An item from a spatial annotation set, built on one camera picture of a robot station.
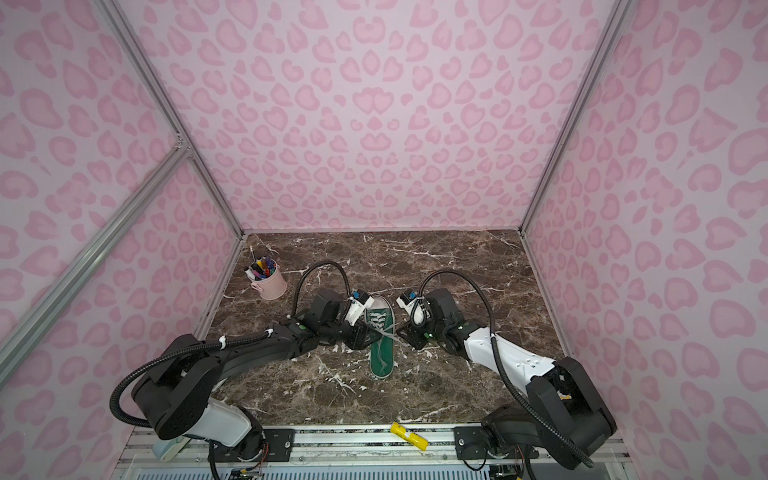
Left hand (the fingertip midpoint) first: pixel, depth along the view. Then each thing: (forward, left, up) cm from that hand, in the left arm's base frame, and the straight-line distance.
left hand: (379, 329), depth 83 cm
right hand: (+1, -7, 0) cm, 7 cm away
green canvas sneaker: (-5, -1, -6) cm, 8 cm away
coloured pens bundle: (+21, +37, +2) cm, 43 cm away
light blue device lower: (-27, +50, -6) cm, 56 cm away
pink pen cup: (+17, +34, -2) cm, 38 cm away
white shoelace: (+5, +1, -5) cm, 7 cm away
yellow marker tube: (-25, -7, -8) cm, 27 cm away
